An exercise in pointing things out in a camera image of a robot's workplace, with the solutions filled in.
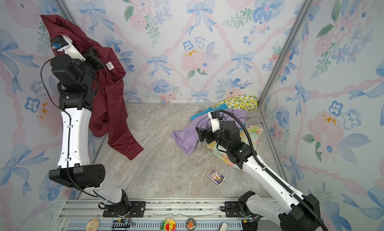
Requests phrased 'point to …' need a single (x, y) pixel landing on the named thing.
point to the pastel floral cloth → (255, 133)
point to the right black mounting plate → (232, 209)
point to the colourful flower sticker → (168, 224)
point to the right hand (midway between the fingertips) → (204, 124)
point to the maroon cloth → (107, 116)
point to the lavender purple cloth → (187, 137)
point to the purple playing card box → (216, 176)
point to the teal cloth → (224, 106)
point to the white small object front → (223, 227)
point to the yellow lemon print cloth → (241, 102)
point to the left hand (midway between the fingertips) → (91, 43)
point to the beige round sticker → (93, 224)
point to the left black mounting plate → (130, 209)
